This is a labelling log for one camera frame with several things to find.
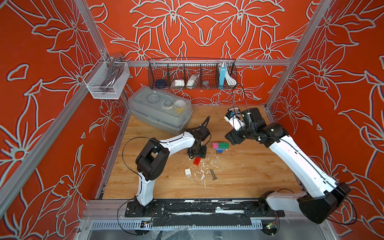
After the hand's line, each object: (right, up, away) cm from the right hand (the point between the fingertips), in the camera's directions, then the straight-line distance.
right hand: (228, 130), depth 73 cm
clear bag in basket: (-18, +29, +16) cm, 38 cm away
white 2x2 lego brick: (-21, -25, +10) cm, 34 cm away
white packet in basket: (-27, +27, +14) cm, 41 cm away
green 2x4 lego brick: (+1, -10, +14) cm, 17 cm away
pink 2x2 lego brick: (-4, -10, +13) cm, 17 cm away
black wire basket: (-18, +36, +24) cm, 47 cm away
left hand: (-13, -16, +16) cm, 26 cm away
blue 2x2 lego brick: (0, -16, +22) cm, 27 cm away
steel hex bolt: (-6, -28, +9) cm, 30 cm away
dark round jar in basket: (-39, +30, +24) cm, 55 cm away
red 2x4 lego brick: (-16, -20, +15) cm, 30 cm away
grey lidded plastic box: (-33, +10, +18) cm, 39 cm away
